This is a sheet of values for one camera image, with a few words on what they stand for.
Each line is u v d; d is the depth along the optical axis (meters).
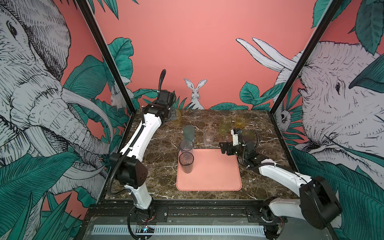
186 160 0.88
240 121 1.04
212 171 0.89
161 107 0.58
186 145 0.97
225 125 1.04
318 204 0.42
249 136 1.10
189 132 1.00
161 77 0.61
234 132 0.77
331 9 0.70
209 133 1.04
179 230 0.70
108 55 0.86
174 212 0.75
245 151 0.65
